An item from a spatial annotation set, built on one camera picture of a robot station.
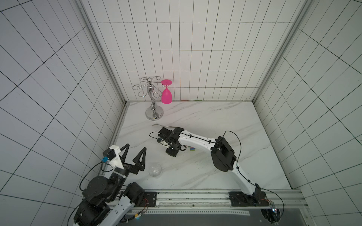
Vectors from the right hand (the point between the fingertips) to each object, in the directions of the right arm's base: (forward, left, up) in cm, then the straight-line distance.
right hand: (173, 147), depth 92 cm
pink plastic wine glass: (+32, +7, +16) cm, 36 cm away
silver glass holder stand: (+28, +19, +1) cm, 34 cm away
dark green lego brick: (-13, -12, +28) cm, 33 cm away
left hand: (-15, +12, +29) cm, 35 cm away
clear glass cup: (-15, +10, 0) cm, 18 cm away
